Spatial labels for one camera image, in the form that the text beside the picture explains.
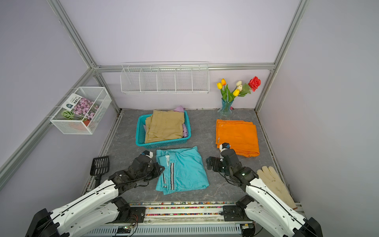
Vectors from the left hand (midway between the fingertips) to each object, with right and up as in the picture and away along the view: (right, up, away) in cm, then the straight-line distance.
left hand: (164, 169), depth 80 cm
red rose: (+51, +48, +5) cm, 70 cm away
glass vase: (+39, +33, +29) cm, 59 cm away
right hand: (+26, +5, +1) cm, 27 cm away
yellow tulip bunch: (+45, +46, +12) cm, 65 cm away
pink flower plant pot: (-42, +33, -6) cm, 54 cm away
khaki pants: (-5, +24, +23) cm, 33 cm away
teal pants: (+10, -2, +6) cm, 12 cm away
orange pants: (+50, +17, +23) cm, 57 cm away
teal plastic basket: (-19, +18, +15) cm, 30 cm away
